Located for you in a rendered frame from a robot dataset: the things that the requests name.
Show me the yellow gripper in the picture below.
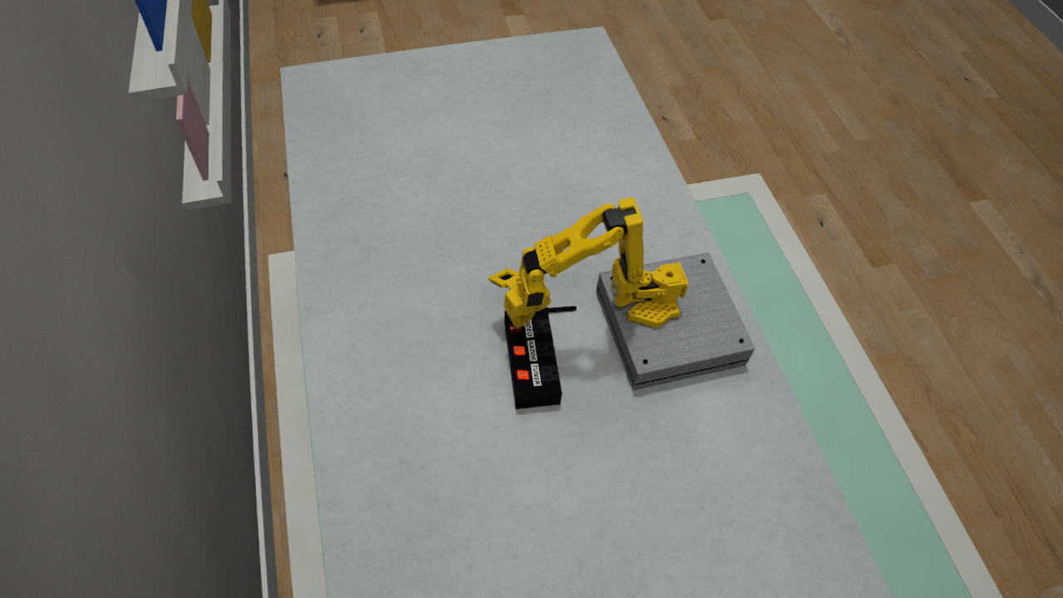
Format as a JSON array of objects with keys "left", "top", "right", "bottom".
[{"left": 488, "top": 268, "right": 551, "bottom": 329}]

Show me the black power strip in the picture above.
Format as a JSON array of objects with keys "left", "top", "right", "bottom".
[{"left": 504, "top": 306, "right": 576, "bottom": 409}]

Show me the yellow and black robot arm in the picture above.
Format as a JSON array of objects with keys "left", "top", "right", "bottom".
[{"left": 517, "top": 197, "right": 686, "bottom": 328}]

